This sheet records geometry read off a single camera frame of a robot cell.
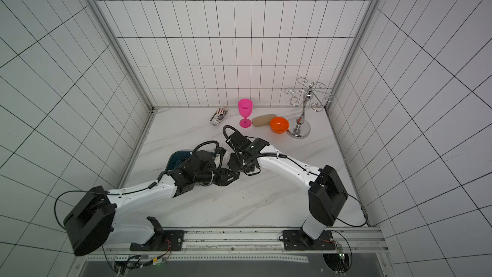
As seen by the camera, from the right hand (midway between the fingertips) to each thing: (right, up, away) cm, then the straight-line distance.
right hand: (233, 163), depth 82 cm
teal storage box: (-29, 0, +11) cm, 31 cm away
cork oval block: (+15, +19, +28) cm, 37 cm away
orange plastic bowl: (+25, +16, +25) cm, 39 cm away
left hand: (0, -6, -3) cm, 7 cm away
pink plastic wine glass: (+5, +26, +22) cm, 35 cm away
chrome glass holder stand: (+39, +14, +28) cm, 50 cm away
